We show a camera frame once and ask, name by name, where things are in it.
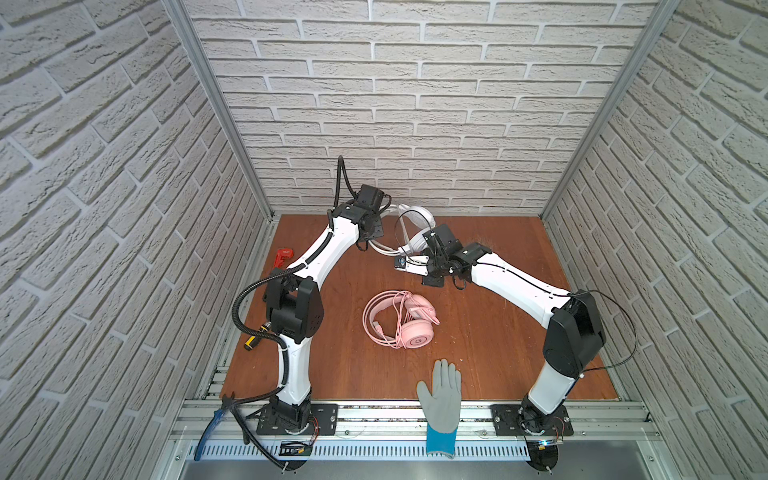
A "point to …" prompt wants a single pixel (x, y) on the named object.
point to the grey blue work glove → (442, 407)
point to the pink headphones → (383, 318)
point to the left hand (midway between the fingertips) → (371, 224)
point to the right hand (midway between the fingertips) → (421, 263)
